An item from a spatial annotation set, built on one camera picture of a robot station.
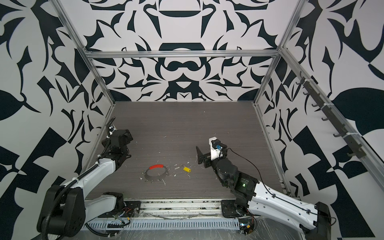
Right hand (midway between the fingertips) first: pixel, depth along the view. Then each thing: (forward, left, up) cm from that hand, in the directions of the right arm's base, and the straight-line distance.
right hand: (206, 144), depth 71 cm
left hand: (+12, +49, -6) cm, 50 cm away
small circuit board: (-30, -18, -25) cm, 43 cm away
